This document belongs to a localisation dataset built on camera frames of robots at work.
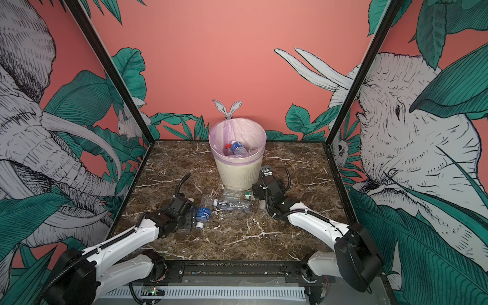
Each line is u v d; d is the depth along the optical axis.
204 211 0.85
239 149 0.91
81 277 0.40
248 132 0.95
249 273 0.76
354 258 0.41
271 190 0.63
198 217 0.84
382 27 0.74
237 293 0.70
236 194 0.97
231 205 0.88
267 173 0.73
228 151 0.98
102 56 0.82
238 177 0.86
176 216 0.66
